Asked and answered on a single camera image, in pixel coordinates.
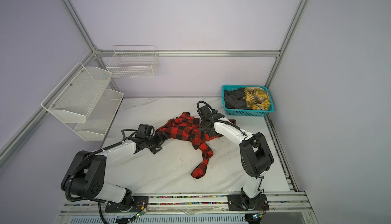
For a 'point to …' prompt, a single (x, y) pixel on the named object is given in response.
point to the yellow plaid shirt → (257, 98)
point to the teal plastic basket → (245, 112)
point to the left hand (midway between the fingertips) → (166, 141)
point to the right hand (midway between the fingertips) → (203, 128)
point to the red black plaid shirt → (184, 127)
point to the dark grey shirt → (235, 99)
